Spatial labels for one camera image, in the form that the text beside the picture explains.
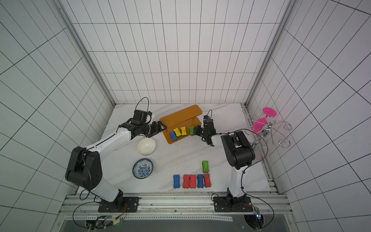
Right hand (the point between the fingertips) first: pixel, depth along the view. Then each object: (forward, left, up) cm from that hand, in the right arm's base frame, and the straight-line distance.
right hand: (189, 127), depth 100 cm
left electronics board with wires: (-55, +31, -1) cm, 63 cm away
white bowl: (-16, +27, 0) cm, 31 cm away
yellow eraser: (-4, +8, -1) cm, 9 cm away
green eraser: (-26, -11, -3) cm, 28 cm away
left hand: (-10, +17, +9) cm, 22 cm away
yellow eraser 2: (-2, +4, -1) cm, 4 cm away
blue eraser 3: (-7, +10, -1) cm, 12 cm away
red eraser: (-35, 0, -5) cm, 35 cm away
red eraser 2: (-35, -4, -2) cm, 35 cm away
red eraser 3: (-34, -12, -2) cm, 36 cm away
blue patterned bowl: (-30, +26, -3) cm, 40 cm away
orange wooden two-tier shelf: (+1, 0, +11) cm, 11 cm away
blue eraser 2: (-35, -8, -2) cm, 36 cm away
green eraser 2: (-1, -2, -1) cm, 3 cm away
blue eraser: (-35, +5, -3) cm, 36 cm away
